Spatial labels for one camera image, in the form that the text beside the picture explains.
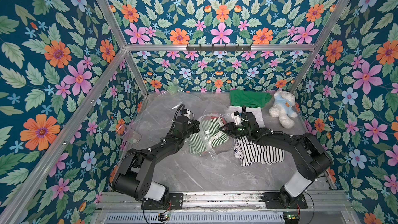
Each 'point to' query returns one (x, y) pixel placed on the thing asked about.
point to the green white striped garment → (209, 135)
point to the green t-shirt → (249, 97)
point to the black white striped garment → (249, 153)
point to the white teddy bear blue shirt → (282, 108)
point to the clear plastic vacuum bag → (151, 121)
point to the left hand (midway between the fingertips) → (201, 120)
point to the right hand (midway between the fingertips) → (224, 126)
